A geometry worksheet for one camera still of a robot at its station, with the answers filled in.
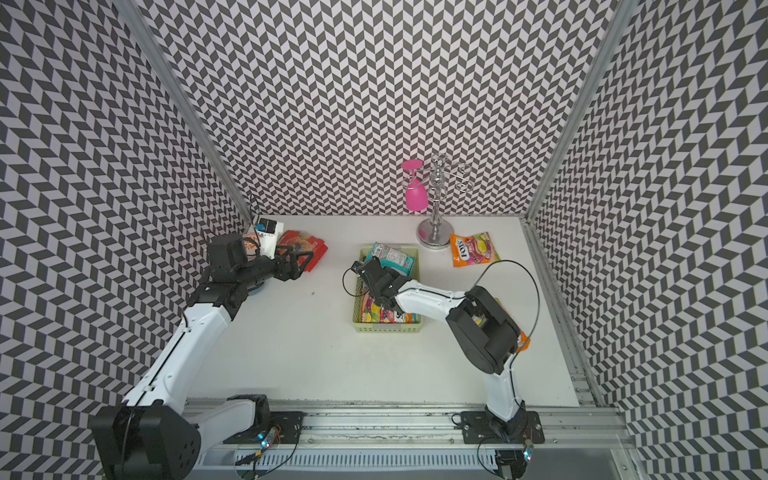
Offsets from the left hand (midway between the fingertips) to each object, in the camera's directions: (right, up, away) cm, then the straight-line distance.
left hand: (300, 253), depth 78 cm
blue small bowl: (-6, -8, -11) cm, 15 cm away
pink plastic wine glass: (+32, +20, +27) cm, 46 cm away
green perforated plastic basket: (+21, -22, +9) cm, 32 cm away
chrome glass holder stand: (+40, +7, +34) cm, 53 cm away
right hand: (+23, -9, +16) cm, 29 cm away
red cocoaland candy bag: (-9, +3, +27) cm, 29 cm away
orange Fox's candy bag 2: (+29, -20, +11) cm, 37 cm away
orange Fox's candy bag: (+54, +1, +27) cm, 60 cm away
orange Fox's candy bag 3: (+48, -15, -26) cm, 57 cm away
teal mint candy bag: (+26, -4, +18) cm, 32 cm away
